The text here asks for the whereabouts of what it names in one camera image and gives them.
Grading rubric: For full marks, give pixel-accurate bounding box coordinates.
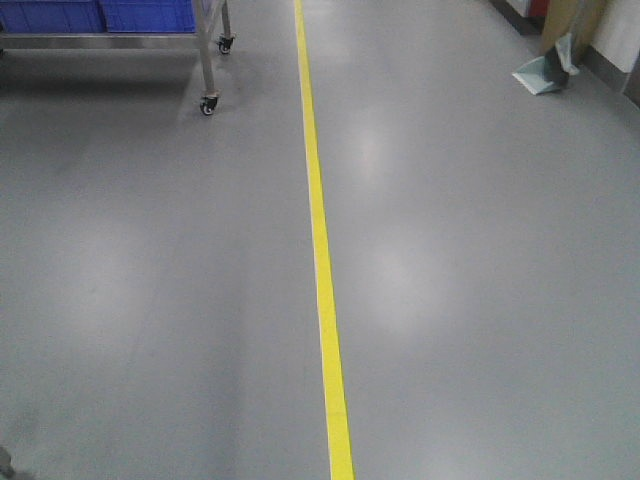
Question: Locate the steel rack on castors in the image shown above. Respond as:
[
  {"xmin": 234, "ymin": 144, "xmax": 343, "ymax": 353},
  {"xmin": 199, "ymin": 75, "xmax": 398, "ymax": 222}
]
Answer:
[{"xmin": 0, "ymin": 0, "xmax": 236, "ymax": 119}]

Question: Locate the pale green dustpan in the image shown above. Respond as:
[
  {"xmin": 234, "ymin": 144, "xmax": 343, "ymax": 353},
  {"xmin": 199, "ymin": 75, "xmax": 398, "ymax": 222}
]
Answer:
[{"xmin": 511, "ymin": 32, "xmax": 581, "ymax": 97}]

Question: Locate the row of blue bins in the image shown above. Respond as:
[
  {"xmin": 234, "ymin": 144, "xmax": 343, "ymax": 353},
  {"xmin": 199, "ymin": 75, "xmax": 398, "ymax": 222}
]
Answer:
[{"xmin": 0, "ymin": 0, "xmax": 197, "ymax": 35}]

